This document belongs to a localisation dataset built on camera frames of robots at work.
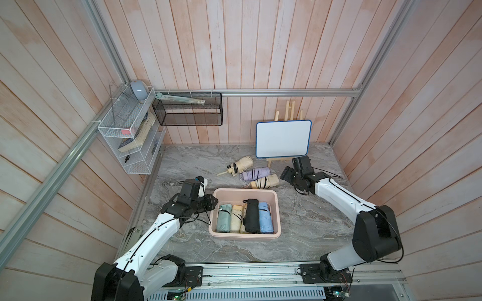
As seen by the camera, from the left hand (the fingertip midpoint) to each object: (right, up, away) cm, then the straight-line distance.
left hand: (216, 203), depth 81 cm
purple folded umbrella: (+18, +12, +20) cm, 29 cm away
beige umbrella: (+10, +16, +23) cm, 30 cm away
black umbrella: (+16, -6, 0) cm, 17 cm away
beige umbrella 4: (+13, -4, +9) cm, 16 cm away
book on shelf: (-39, +26, -2) cm, 47 cm away
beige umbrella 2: (+24, +7, +17) cm, 30 cm away
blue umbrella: (+22, -9, 0) cm, 23 cm away
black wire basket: (-27, +47, +24) cm, 59 cm away
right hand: (+34, +12, +10) cm, 37 cm away
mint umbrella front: (+3, -7, +3) cm, 8 cm away
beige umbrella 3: (+9, -8, +4) cm, 13 cm away
